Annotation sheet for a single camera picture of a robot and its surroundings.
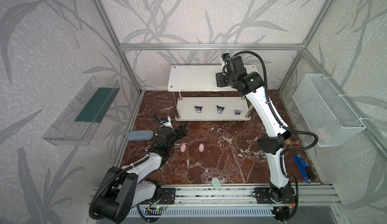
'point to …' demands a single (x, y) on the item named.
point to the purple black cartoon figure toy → (238, 113)
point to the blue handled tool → (307, 172)
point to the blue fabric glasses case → (140, 135)
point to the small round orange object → (287, 142)
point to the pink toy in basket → (322, 133)
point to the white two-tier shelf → (202, 78)
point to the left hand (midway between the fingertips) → (182, 121)
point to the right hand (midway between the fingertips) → (222, 71)
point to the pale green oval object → (216, 183)
